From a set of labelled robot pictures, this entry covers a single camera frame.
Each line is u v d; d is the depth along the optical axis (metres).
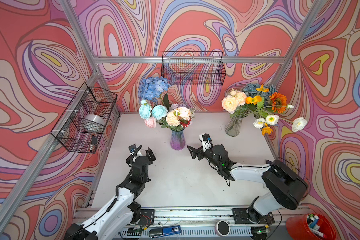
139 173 0.60
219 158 0.65
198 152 0.75
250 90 0.79
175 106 0.77
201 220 0.73
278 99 0.70
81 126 0.72
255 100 0.73
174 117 0.65
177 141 0.91
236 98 0.73
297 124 0.57
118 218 0.57
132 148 0.68
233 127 1.08
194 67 0.96
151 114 0.69
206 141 0.73
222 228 0.67
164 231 0.67
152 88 0.69
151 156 0.75
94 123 0.70
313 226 0.65
